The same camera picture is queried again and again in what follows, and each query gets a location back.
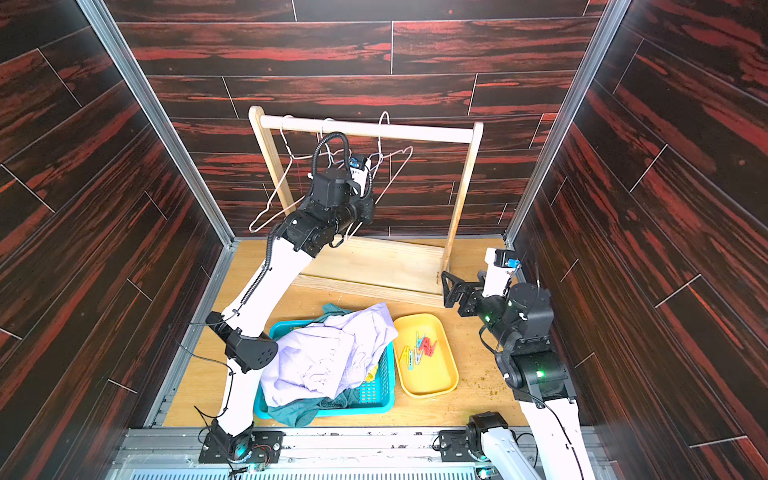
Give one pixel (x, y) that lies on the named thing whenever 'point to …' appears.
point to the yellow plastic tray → (436, 374)
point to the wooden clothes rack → (395, 269)
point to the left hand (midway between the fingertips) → (373, 191)
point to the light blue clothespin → (418, 340)
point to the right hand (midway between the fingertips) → (471, 271)
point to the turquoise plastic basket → (374, 391)
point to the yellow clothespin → (405, 353)
